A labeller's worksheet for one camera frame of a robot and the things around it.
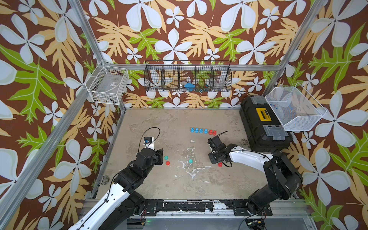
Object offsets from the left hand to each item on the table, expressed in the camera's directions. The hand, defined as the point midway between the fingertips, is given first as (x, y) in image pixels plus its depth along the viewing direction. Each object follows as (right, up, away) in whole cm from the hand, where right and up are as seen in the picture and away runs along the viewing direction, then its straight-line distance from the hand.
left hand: (160, 148), depth 76 cm
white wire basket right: (+78, +22, +6) cm, 81 cm away
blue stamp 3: (+25, +8, +28) cm, 39 cm away
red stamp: (+33, +7, +27) cm, 43 cm away
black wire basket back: (+17, +47, +23) cm, 55 cm away
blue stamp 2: (+22, +8, +28) cm, 36 cm away
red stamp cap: (+3, -12, +14) cm, 19 cm away
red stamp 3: (+36, -12, +12) cm, 40 cm away
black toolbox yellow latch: (+61, +9, +10) cm, 63 cm away
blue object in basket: (+17, +39, +19) cm, 46 cm away
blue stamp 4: (+29, +8, +27) cm, 40 cm away
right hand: (+31, -8, +16) cm, 36 cm away
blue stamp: (+19, +8, +28) cm, 35 cm away
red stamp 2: (+35, +6, +26) cm, 45 cm away
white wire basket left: (-34, +38, +10) cm, 52 cm away
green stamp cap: (+1, -9, +17) cm, 20 cm away
